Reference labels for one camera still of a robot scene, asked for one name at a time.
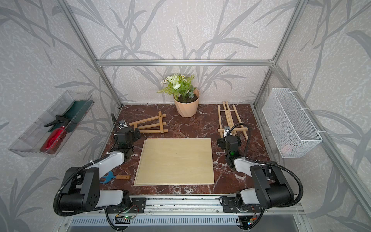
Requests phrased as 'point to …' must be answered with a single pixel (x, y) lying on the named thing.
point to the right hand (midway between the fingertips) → (228, 134)
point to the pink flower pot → (189, 109)
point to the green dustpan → (75, 114)
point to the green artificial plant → (180, 86)
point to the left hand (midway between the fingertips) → (128, 130)
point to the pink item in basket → (285, 149)
